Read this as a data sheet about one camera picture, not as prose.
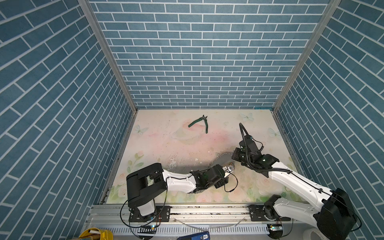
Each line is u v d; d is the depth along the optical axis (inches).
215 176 24.3
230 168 27.6
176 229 27.8
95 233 24.5
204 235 25.7
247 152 24.3
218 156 36.6
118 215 29.7
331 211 15.3
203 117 45.3
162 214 29.0
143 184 18.4
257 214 29.0
